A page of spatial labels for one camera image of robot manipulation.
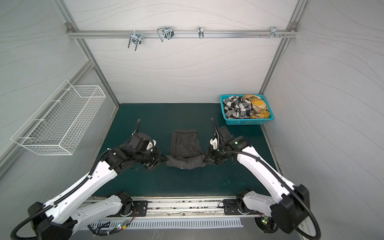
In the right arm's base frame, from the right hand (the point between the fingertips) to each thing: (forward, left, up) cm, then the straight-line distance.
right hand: (205, 157), depth 74 cm
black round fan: (-24, -31, -20) cm, 44 cm away
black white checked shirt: (+44, -22, -9) cm, 50 cm away
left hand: (-2, +17, +3) cm, 17 cm away
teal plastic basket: (+33, -28, -10) cm, 45 cm away
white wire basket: (+4, +69, +17) cm, 71 cm away
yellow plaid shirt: (+42, -38, -6) cm, 57 cm away
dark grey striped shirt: (+11, +11, -15) cm, 21 cm away
